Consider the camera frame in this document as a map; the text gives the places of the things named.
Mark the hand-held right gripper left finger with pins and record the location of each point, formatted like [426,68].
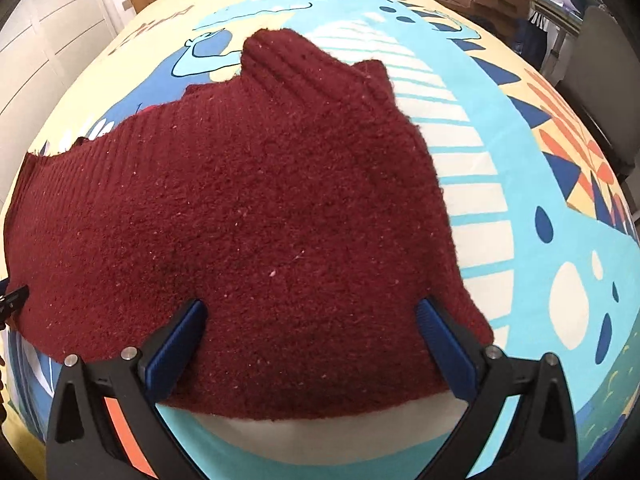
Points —
[172,342]

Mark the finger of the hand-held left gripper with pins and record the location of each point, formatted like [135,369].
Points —
[14,299]

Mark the grey chair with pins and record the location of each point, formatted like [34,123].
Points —
[605,70]

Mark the dark blue bag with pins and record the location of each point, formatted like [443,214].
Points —
[530,40]

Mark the glass top desk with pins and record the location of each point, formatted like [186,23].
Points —
[555,5]

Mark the white wardrobe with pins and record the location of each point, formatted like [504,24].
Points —
[50,50]

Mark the dark red knit sweater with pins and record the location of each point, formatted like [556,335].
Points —
[250,235]

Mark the yellow dinosaur printed bedsheet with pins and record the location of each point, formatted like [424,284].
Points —
[500,185]

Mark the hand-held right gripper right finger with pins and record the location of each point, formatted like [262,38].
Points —
[445,345]

